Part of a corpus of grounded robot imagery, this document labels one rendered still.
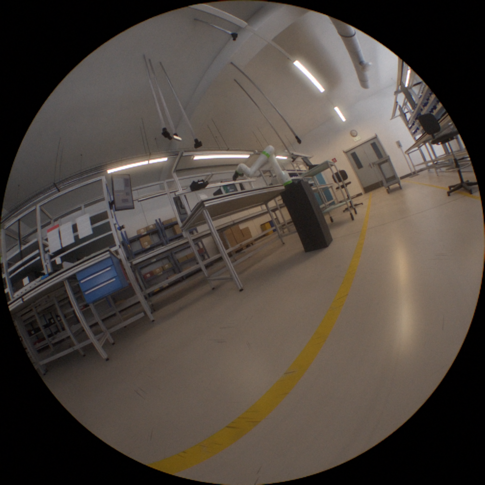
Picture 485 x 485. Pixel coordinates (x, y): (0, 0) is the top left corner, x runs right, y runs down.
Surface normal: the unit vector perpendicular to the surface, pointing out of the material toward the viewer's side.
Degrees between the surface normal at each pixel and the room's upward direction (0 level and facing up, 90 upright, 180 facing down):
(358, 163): 90
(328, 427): 0
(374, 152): 90
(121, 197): 101
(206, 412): 0
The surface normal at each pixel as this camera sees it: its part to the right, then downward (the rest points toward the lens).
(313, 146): -0.71, 0.35
